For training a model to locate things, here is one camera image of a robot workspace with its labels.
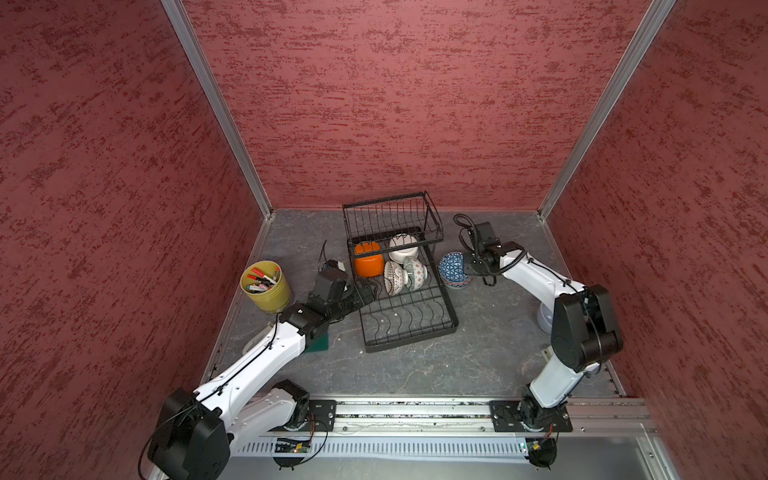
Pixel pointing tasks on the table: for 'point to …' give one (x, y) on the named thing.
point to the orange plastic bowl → (368, 266)
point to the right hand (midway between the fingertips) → (470, 270)
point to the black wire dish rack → (410, 316)
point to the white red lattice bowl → (395, 278)
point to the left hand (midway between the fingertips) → (367, 297)
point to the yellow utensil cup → (274, 299)
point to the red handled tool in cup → (261, 278)
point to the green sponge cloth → (320, 344)
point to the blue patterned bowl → (451, 270)
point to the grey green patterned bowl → (417, 273)
